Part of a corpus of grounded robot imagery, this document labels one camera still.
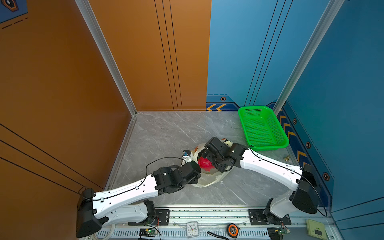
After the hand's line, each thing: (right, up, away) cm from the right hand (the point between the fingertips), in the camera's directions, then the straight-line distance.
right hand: (204, 160), depth 78 cm
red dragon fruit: (0, -1, -4) cm, 4 cm away
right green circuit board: (+33, -32, -8) cm, 47 cm away
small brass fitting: (+53, -3, +16) cm, 55 cm away
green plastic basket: (+44, +16, +31) cm, 56 cm away
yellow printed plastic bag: (+4, -10, +5) cm, 12 cm away
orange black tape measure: (+13, -29, -11) cm, 34 cm away
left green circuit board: (-27, -33, -8) cm, 43 cm away
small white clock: (-6, -30, -9) cm, 32 cm away
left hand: (-4, -5, -4) cm, 7 cm away
